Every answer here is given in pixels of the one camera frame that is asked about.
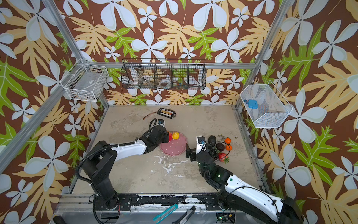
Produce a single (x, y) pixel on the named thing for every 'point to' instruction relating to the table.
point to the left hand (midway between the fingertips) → (167, 131)
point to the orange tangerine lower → (228, 148)
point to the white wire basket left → (85, 82)
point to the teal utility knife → (165, 213)
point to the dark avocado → (212, 140)
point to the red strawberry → (221, 155)
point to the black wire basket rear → (163, 73)
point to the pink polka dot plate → (175, 147)
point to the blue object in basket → (253, 104)
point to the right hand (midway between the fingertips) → (192, 143)
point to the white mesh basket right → (272, 108)
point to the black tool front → (183, 219)
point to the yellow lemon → (175, 135)
